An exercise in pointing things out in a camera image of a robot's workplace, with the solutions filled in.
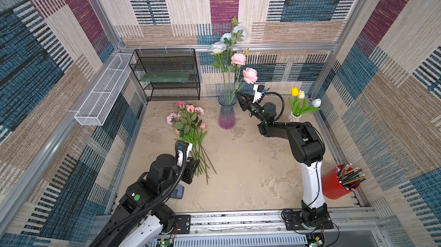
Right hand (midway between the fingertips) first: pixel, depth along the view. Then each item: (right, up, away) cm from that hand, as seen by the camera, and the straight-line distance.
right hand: (238, 93), depth 91 cm
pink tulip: (-21, -24, +8) cm, 33 cm away
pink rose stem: (-27, -8, +13) cm, 31 cm away
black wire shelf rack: (-40, +21, +10) cm, 46 cm away
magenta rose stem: (-32, -5, +11) cm, 35 cm away
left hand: (-18, -29, -21) cm, 41 cm away
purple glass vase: (-5, -13, +14) cm, 20 cm away
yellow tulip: (+26, 0, -10) cm, 27 cm away
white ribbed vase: (+28, -13, -2) cm, 31 cm away
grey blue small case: (-28, -47, -12) cm, 56 cm away
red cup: (+39, -42, -16) cm, 59 cm away
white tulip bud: (+34, -6, -14) cm, 37 cm away
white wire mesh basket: (-76, -9, 0) cm, 76 cm away
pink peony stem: (-25, -15, +11) cm, 31 cm away
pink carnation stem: (-38, -14, +14) cm, 42 cm away
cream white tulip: (+29, -2, -10) cm, 31 cm away
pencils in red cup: (+46, -38, -17) cm, 62 cm away
